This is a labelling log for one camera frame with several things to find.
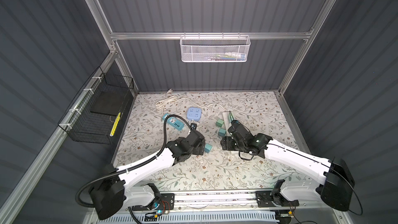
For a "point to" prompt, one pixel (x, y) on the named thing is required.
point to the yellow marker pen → (114, 127)
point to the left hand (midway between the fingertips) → (195, 143)
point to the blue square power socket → (194, 113)
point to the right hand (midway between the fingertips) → (226, 144)
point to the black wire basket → (91, 117)
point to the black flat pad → (110, 102)
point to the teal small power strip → (174, 122)
